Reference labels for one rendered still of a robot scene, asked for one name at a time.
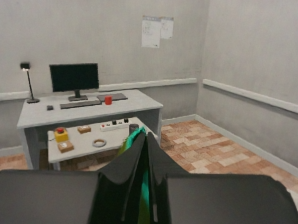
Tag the green striped pillowcase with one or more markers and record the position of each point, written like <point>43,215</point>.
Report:
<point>144,216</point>

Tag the cream pillow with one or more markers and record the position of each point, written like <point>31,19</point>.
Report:
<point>295,196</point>

